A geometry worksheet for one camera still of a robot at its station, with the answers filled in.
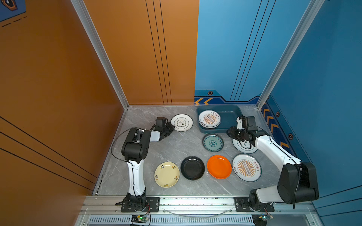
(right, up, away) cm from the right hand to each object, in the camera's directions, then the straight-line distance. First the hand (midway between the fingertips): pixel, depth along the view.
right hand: (227, 132), depth 89 cm
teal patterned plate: (-7, -8, +8) cm, 14 cm away
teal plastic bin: (+8, +12, +23) cm, 27 cm away
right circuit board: (+11, -42, -18) cm, 47 cm away
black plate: (-22, -22, -2) cm, 31 cm away
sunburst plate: (-8, +8, +20) cm, 23 cm away
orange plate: (-6, -21, -4) cm, 22 cm away
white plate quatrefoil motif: (-29, +5, +20) cm, 36 cm away
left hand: (-34, +4, +17) cm, 38 cm away
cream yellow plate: (-38, -25, -6) cm, 45 cm away
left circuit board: (-50, -42, -18) cm, 68 cm away
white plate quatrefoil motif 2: (+3, -6, -16) cm, 18 cm away
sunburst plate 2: (+11, -22, -3) cm, 24 cm away
